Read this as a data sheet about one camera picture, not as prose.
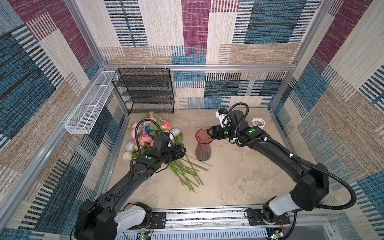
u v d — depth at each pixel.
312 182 0.41
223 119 0.71
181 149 0.73
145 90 1.11
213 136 0.71
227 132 0.67
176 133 1.02
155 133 0.95
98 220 0.38
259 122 0.85
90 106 0.96
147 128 0.99
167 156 0.67
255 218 0.73
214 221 0.73
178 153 0.71
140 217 0.62
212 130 0.72
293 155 0.46
